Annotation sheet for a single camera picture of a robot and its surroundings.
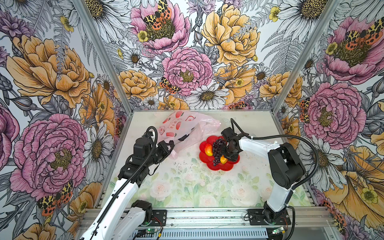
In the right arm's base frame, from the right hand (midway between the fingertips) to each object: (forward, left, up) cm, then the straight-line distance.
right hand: (223, 160), depth 92 cm
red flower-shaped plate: (+2, +9, -2) cm, 9 cm away
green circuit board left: (-34, +41, -2) cm, 53 cm away
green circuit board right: (-35, -22, -3) cm, 41 cm away
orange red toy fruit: (0, 0, +1) cm, 1 cm away
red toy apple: (+6, +9, +3) cm, 11 cm away
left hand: (-3, +27, +20) cm, 33 cm away
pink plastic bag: (+20, +31, +11) cm, 38 cm away
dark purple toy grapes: (+6, +4, +2) cm, 7 cm away
